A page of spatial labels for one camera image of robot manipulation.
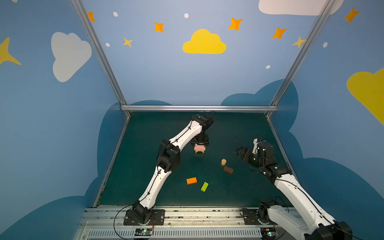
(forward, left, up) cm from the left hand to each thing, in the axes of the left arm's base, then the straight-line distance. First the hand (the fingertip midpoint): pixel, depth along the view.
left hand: (203, 145), depth 95 cm
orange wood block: (-21, +7, -6) cm, 23 cm away
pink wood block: (-1, +2, -1) cm, 3 cm away
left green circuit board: (-46, +30, -6) cm, 55 cm away
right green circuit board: (-46, -31, -7) cm, 56 cm away
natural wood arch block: (-2, 0, -3) cm, 4 cm away
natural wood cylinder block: (-9, -13, -5) cm, 16 cm away
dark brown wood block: (-14, -15, -6) cm, 22 cm away
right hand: (-9, -22, +9) cm, 25 cm away
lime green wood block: (-24, 0, -6) cm, 25 cm away
